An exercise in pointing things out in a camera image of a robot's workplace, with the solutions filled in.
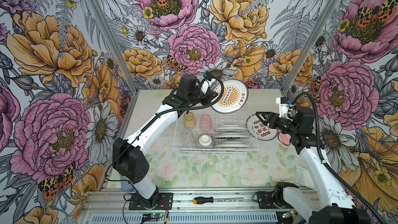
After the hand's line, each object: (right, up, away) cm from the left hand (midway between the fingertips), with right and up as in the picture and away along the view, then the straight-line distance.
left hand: (215, 97), depth 77 cm
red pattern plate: (+30, -20, +22) cm, 42 cm away
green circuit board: (-29, -54, -6) cm, 62 cm away
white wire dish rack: (-1, -19, +16) cm, 25 cm away
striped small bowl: (-5, -23, +10) cm, 26 cm away
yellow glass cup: (-14, -14, +17) cm, 26 cm away
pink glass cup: (-4, -15, +18) cm, 24 cm away
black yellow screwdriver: (-8, -48, -4) cm, 49 cm away
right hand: (+20, -10, -2) cm, 23 cm away
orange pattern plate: (+10, +1, +1) cm, 10 cm away
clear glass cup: (-15, -21, +8) cm, 27 cm away
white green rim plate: (+11, -18, +18) cm, 28 cm away
